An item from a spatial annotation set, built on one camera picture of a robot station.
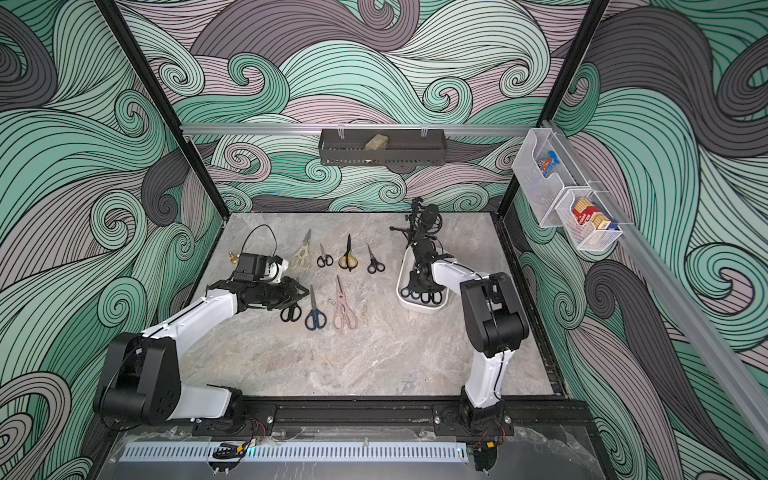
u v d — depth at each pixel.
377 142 0.90
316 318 0.92
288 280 0.78
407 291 0.98
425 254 0.79
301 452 0.70
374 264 1.04
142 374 0.85
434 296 0.95
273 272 0.80
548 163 0.83
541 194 0.83
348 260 1.06
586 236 0.63
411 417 0.74
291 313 0.92
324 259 1.07
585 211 0.66
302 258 1.06
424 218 0.89
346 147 0.95
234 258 1.04
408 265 1.02
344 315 0.92
